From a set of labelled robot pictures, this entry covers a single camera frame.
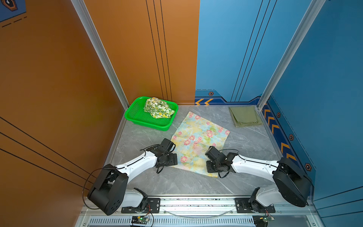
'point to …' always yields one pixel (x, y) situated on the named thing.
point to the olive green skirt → (245, 116)
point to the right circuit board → (267, 218)
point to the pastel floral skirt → (193, 136)
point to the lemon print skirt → (158, 108)
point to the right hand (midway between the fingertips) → (206, 168)
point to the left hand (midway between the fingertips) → (171, 160)
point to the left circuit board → (140, 220)
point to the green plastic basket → (134, 111)
